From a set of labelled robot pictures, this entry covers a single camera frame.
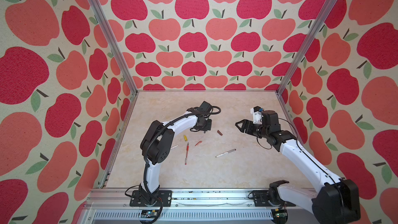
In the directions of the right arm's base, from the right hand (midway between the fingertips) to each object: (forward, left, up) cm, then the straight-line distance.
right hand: (241, 127), depth 82 cm
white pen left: (-7, +37, -15) cm, 40 cm away
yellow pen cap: (-1, +32, -15) cm, 35 cm away
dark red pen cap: (+5, +11, -15) cm, 20 cm away
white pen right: (-8, +7, -15) cm, 19 cm away
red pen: (-8, +29, -15) cm, 34 cm away
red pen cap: (-4, +23, -15) cm, 28 cm away
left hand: (+3, +17, -11) cm, 20 cm away
